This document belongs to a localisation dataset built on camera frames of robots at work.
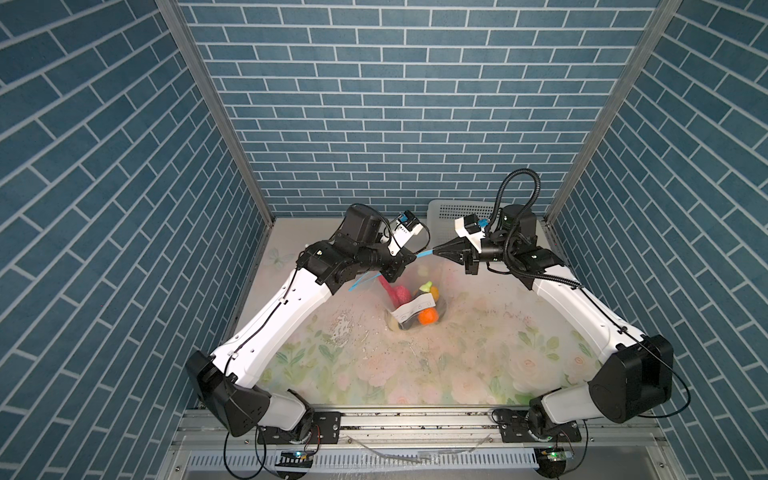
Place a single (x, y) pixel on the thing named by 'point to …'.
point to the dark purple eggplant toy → (425, 288)
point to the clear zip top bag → (416, 299)
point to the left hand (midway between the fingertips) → (412, 255)
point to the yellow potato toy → (435, 293)
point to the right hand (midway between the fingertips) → (434, 246)
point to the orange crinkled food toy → (428, 315)
